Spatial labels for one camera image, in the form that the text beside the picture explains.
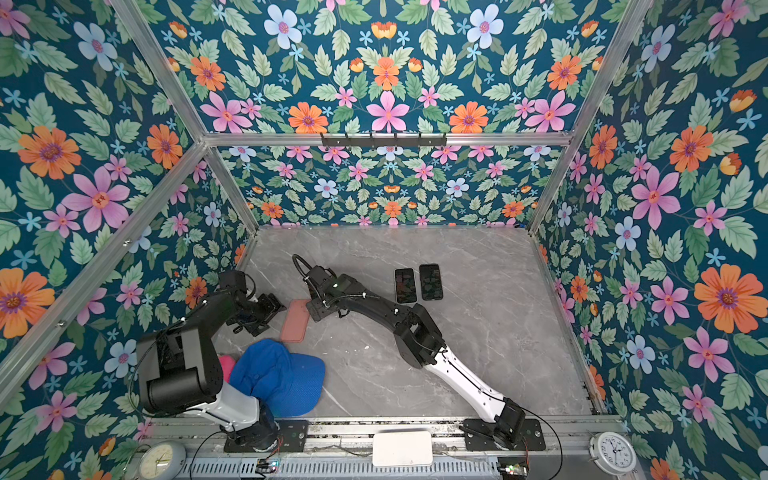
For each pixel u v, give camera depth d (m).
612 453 0.68
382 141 0.93
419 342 0.66
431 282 1.04
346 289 0.72
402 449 0.68
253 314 0.77
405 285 1.10
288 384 0.78
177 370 0.45
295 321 0.96
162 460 0.68
